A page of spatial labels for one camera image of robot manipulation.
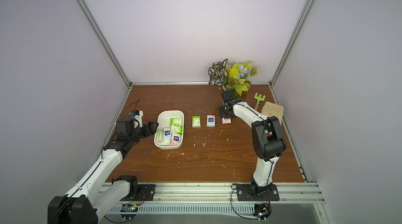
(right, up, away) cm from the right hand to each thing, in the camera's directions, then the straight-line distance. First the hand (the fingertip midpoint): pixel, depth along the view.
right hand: (226, 110), depth 96 cm
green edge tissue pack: (-39, -14, -8) cm, 42 cm away
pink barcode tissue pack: (-30, -16, -8) cm, 35 cm away
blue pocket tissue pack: (-9, -7, +2) cm, 12 cm away
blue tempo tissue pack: (-36, -13, -6) cm, 38 cm away
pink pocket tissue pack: (0, -6, -3) cm, 7 cm away
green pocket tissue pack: (-19, -7, +1) cm, 20 cm away
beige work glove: (+32, 0, +9) cm, 33 cm away
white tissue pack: (-30, -11, -6) cm, 32 cm away
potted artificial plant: (+4, +20, -1) cm, 21 cm away
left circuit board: (-49, -46, -24) cm, 71 cm away
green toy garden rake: (+26, +7, +14) cm, 30 cm away
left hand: (-41, -6, -12) cm, 43 cm away
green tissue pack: (-31, -7, +1) cm, 32 cm away
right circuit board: (+13, -44, -26) cm, 53 cm away
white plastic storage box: (-40, -5, +2) cm, 40 cm away
